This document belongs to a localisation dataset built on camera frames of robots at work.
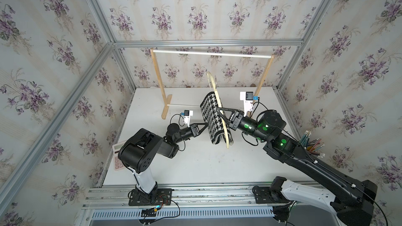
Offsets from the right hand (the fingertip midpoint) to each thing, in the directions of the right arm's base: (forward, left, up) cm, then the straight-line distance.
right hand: (219, 110), depth 58 cm
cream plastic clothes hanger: (+56, +3, -29) cm, 63 cm away
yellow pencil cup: (-1, -49, -29) cm, 57 cm away
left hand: (+6, +2, -25) cm, 25 cm away
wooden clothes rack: (+39, +33, -39) cm, 65 cm away
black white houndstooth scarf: (-1, 0, -10) cm, 10 cm away
